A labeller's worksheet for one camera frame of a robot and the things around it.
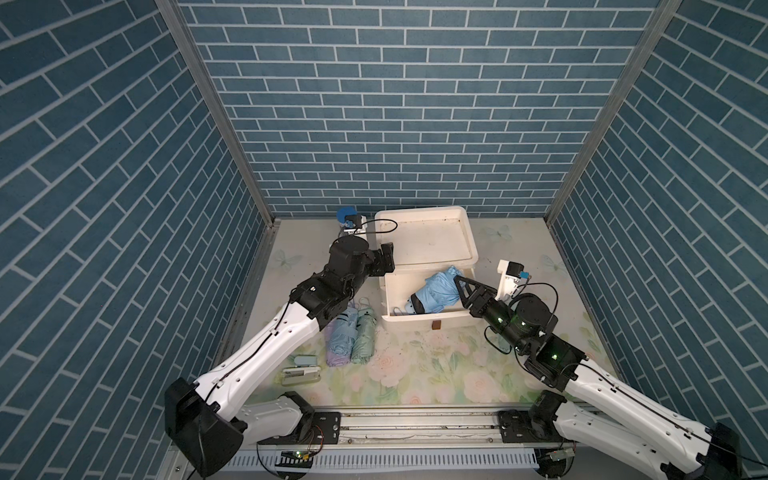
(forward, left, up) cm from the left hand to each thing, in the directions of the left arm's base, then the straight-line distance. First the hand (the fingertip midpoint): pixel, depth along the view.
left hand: (389, 246), depth 73 cm
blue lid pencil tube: (+39, +19, -26) cm, 51 cm away
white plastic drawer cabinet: (+7, -10, -6) cm, 13 cm away
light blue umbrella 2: (-12, +12, -23) cm, 29 cm away
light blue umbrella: (-10, -12, -5) cm, 16 cm away
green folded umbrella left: (-15, +7, -25) cm, 30 cm away
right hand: (-9, -17, -1) cm, 20 cm away
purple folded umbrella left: (-18, +15, -27) cm, 36 cm away
